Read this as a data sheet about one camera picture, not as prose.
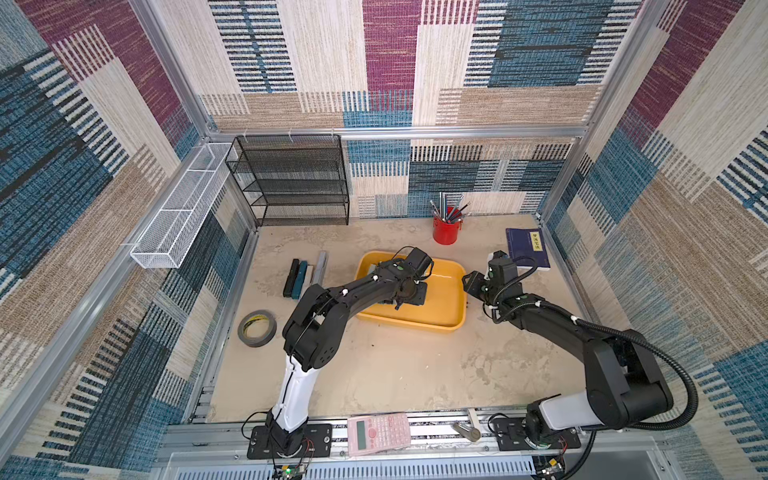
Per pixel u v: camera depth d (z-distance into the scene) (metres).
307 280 1.00
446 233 1.12
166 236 0.71
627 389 0.43
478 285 0.81
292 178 1.08
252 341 0.88
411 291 0.75
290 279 1.01
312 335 0.55
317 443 0.73
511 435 0.73
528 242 1.12
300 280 0.99
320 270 1.04
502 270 0.70
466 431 0.74
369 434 0.74
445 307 0.95
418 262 0.76
